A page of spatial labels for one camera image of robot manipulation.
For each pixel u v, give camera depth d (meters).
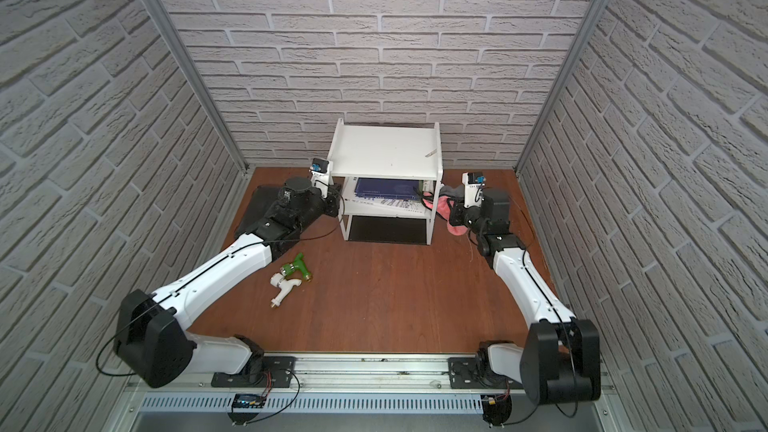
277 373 0.73
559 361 0.40
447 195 0.80
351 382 0.73
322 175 0.67
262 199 1.06
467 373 0.74
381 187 0.89
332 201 0.70
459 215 0.74
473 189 0.72
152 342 0.40
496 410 0.70
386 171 0.72
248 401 0.72
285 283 0.87
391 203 0.86
